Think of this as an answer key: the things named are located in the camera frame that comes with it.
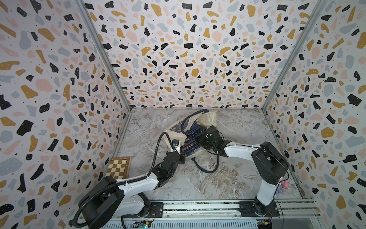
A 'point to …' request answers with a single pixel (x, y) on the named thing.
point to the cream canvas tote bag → (177, 132)
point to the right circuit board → (267, 223)
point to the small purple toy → (285, 183)
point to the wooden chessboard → (119, 167)
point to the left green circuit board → (141, 224)
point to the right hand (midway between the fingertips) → (195, 139)
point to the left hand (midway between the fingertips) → (184, 147)
